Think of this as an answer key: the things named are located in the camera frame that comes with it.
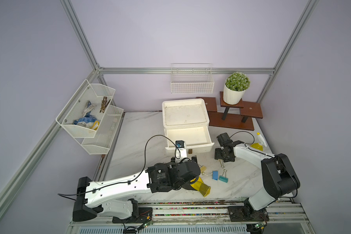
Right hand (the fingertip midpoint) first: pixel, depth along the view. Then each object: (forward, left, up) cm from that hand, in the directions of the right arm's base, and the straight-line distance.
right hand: (222, 158), depth 94 cm
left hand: (-13, +23, +24) cm, 36 cm away
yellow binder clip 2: (-5, +4, +6) cm, 9 cm away
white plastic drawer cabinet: (+13, +24, +23) cm, 36 cm away
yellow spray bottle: (+2, -21, +15) cm, 25 cm away
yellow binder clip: (-7, +14, +1) cm, 16 cm away
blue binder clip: (-10, +7, -1) cm, 13 cm away
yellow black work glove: (-19, +15, +1) cm, 24 cm away
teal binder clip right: (-13, +2, -1) cm, 13 cm away
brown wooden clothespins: (+20, +71, +32) cm, 80 cm away
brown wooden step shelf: (+25, -15, +14) cm, 32 cm away
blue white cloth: (+4, +73, +34) cm, 81 cm away
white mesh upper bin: (+8, +77, +35) cm, 85 cm away
